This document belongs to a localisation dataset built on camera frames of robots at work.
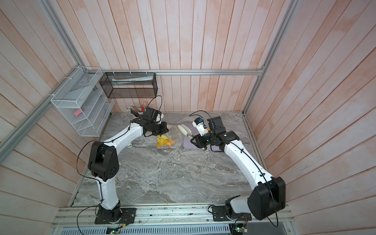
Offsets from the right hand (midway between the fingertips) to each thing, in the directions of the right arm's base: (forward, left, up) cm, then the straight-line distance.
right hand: (194, 138), depth 80 cm
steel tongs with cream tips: (+2, +4, +3) cm, 5 cm away
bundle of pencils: (+29, +45, -6) cm, 54 cm away
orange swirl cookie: (+8, +21, -14) cm, 26 cm away
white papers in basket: (+32, +41, +16) cm, 55 cm away
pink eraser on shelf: (+10, +67, +9) cm, 69 cm away
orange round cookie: (+7, +14, -14) cm, 21 cm away
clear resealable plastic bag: (+11, +13, -10) cm, 20 cm away
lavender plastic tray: (-4, +3, 0) cm, 5 cm away
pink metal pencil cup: (+23, +43, -8) cm, 49 cm away
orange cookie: (-5, -6, +15) cm, 16 cm away
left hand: (+10, +16, -7) cm, 20 cm away
